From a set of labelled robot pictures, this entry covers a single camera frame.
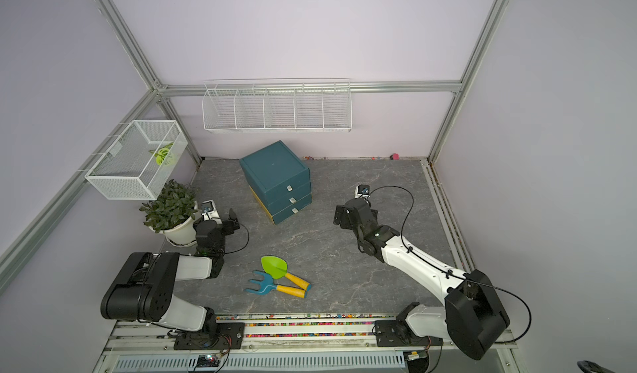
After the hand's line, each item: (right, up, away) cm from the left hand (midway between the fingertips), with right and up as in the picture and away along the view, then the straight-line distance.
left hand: (220, 212), depth 91 cm
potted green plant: (-11, +1, -11) cm, 15 cm away
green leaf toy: (-15, +21, -10) cm, 28 cm away
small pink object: (+74, +24, +33) cm, 85 cm away
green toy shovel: (+22, -19, -4) cm, 30 cm away
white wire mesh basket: (-24, +18, -8) cm, 31 cm away
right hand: (+47, +2, -6) cm, 48 cm away
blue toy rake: (+20, -23, -9) cm, 32 cm away
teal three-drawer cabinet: (+23, +12, -7) cm, 27 cm away
